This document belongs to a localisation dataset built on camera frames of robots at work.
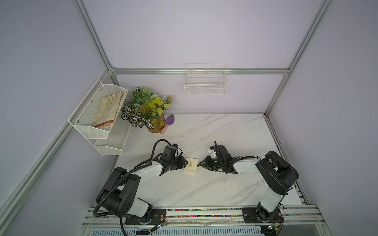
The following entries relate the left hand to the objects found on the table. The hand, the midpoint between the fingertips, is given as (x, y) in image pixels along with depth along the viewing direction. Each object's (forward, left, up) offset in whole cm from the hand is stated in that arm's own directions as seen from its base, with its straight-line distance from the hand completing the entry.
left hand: (185, 164), depth 90 cm
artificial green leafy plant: (+34, +29, +18) cm, 48 cm away
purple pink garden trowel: (+38, +15, -1) cm, 41 cm away
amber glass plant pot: (+30, +21, +4) cm, 37 cm away
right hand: (-1, -10, -2) cm, 10 cm away
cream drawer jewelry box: (-2, -4, 0) cm, 4 cm away
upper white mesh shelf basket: (+14, +47, +29) cm, 57 cm away
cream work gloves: (+20, +43, +30) cm, 56 cm away
